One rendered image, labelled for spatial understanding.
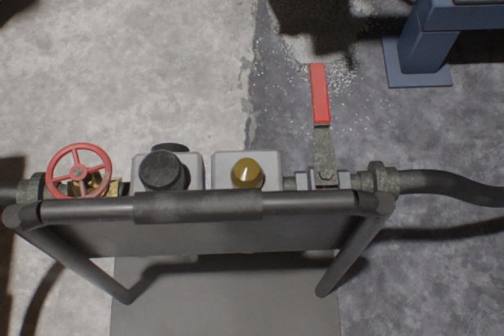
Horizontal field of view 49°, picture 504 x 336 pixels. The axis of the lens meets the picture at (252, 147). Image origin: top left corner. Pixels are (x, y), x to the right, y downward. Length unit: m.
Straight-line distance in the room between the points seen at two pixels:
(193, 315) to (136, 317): 0.10
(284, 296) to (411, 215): 0.30
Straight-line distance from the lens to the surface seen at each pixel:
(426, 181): 0.68
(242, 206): 0.52
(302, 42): 1.28
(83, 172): 0.62
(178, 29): 1.32
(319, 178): 0.63
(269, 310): 1.06
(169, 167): 0.60
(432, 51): 1.21
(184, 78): 1.24
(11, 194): 0.71
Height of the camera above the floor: 1.06
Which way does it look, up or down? 66 degrees down
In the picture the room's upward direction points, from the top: straight up
